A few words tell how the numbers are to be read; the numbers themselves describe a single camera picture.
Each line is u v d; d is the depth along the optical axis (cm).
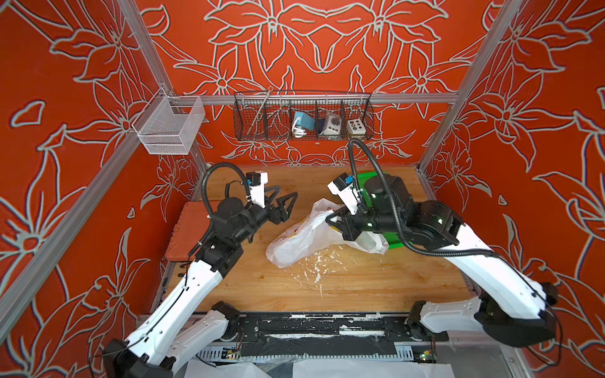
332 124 91
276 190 67
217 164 118
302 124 85
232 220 49
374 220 47
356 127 95
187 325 54
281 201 57
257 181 56
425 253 39
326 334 73
